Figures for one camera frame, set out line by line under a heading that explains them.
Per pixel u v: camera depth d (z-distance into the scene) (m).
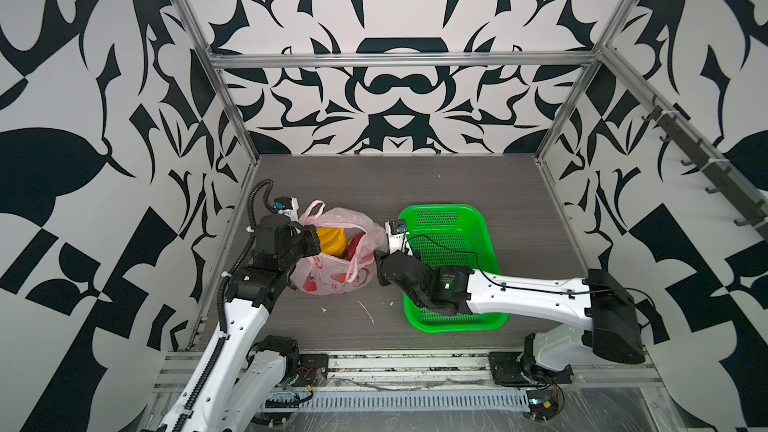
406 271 0.53
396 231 0.64
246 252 0.56
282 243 0.57
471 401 0.71
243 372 0.46
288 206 0.66
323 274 0.77
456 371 0.76
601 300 0.48
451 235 1.01
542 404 0.71
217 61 0.91
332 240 0.87
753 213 0.51
